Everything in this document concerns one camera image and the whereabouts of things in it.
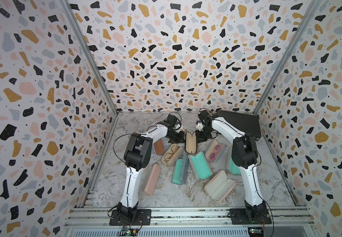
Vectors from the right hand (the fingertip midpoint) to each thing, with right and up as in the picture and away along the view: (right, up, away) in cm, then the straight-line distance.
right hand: (197, 141), depth 99 cm
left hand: (-7, 0, 0) cm, 7 cm away
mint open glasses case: (+1, -14, -7) cm, 16 cm away
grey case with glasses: (-17, -9, -4) cm, 19 cm away
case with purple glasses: (+12, -7, -1) cm, 13 cm away
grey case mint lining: (-11, -15, -15) cm, 24 cm away
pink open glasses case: (+11, -25, -15) cm, 31 cm away
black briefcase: (+40, +13, +19) cm, 46 cm away
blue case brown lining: (-25, -4, +1) cm, 26 cm away
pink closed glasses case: (-26, -19, -18) cm, 37 cm away
